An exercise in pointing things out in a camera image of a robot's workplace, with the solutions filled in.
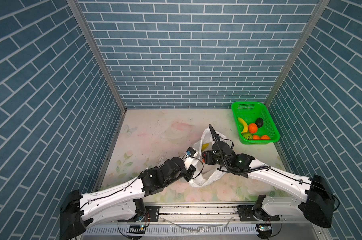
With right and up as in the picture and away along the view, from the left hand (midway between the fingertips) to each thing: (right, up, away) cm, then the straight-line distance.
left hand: (197, 163), depth 71 cm
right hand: (+4, +3, +9) cm, 11 cm away
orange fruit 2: (+41, +9, +28) cm, 50 cm away
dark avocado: (+47, +20, +37) cm, 63 cm away
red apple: (+4, 0, +6) cm, 7 cm away
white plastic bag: (+5, -9, +11) cm, 15 cm away
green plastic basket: (+45, +28, +48) cm, 71 cm away
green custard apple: (+34, +10, +25) cm, 44 cm away
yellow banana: (+37, +17, +36) cm, 54 cm away
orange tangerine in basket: (+47, +9, +28) cm, 56 cm away
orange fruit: (+40, +16, +32) cm, 54 cm away
